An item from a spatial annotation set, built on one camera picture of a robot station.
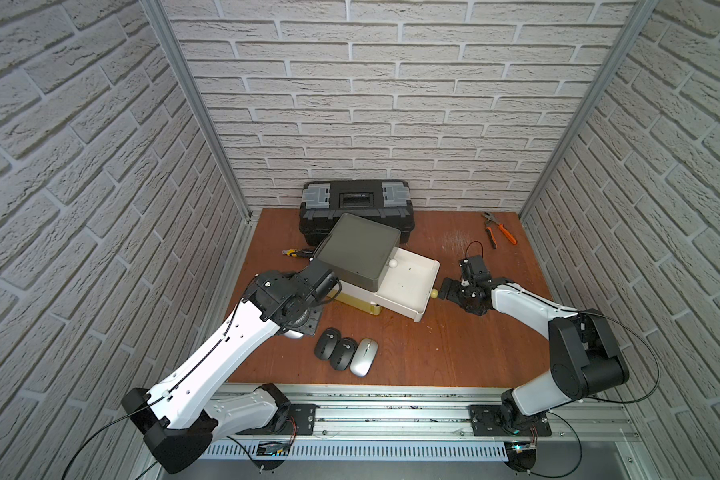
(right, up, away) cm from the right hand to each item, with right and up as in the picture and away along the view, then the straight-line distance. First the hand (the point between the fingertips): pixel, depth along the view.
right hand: (454, 296), depth 93 cm
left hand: (-42, 0, -24) cm, 49 cm away
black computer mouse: (-35, -15, -10) cm, 39 cm away
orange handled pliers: (+22, +27, +24) cm, 42 cm away
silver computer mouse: (-29, -16, -10) cm, 35 cm away
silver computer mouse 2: (-43, -2, -31) cm, 54 cm away
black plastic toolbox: (-22, +32, +7) cm, 39 cm away
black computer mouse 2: (-40, -12, -10) cm, 43 cm away
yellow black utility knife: (-54, +13, +12) cm, 57 cm away
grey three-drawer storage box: (-26, +9, -15) cm, 31 cm away
